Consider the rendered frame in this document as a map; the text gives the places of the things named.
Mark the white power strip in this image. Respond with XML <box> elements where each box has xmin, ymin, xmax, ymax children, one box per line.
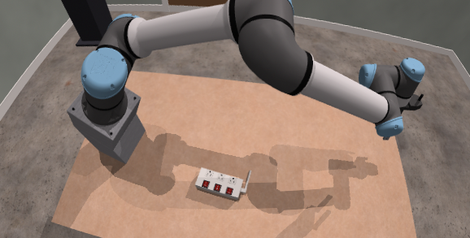
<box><xmin>195</xmin><ymin>168</ymin><xmax>249</xmax><ymax>199</ymax></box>

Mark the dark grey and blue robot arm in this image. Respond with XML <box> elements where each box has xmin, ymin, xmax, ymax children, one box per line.
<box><xmin>81</xmin><ymin>0</ymin><xmax>425</xmax><ymax>137</ymax></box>

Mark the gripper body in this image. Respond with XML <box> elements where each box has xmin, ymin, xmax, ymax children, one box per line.
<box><xmin>397</xmin><ymin>94</ymin><xmax>424</xmax><ymax>114</ymax></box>

